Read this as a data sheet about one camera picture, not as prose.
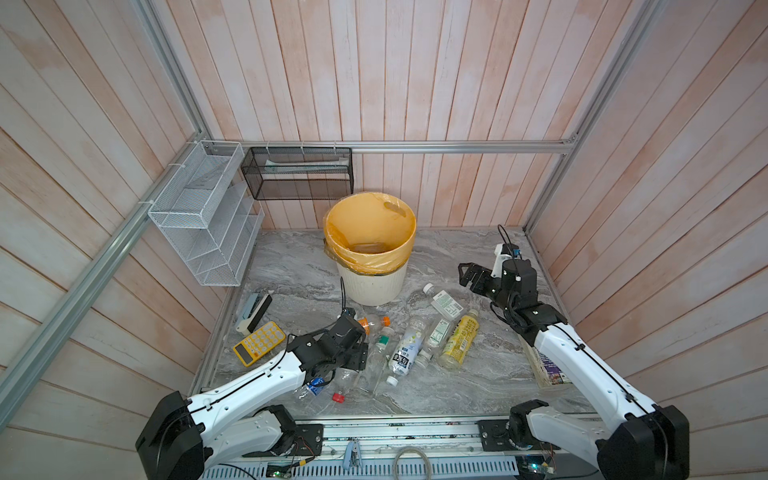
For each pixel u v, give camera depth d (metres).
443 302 0.95
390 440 0.75
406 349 0.83
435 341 0.86
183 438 0.39
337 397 0.78
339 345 0.60
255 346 0.88
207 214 0.69
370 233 0.99
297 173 1.03
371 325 0.91
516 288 0.59
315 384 0.62
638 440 0.38
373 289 0.88
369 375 0.83
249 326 0.90
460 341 0.84
